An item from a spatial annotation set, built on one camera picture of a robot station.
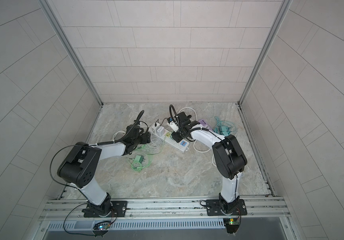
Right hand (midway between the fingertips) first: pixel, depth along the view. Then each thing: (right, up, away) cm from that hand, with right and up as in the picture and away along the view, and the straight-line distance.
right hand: (174, 135), depth 92 cm
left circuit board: (-30, -35, -28) cm, 55 cm away
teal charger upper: (+34, +2, +6) cm, 35 cm away
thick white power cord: (-39, -3, +2) cm, 39 cm away
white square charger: (-9, +3, -1) cm, 9 cm away
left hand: (-16, +2, +4) cm, 17 cm away
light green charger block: (-20, -12, -7) cm, 25 cm away
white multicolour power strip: (-3, -3, +1) cm, 4 cm away
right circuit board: (+27, -38, -24) cm, 52 cm away
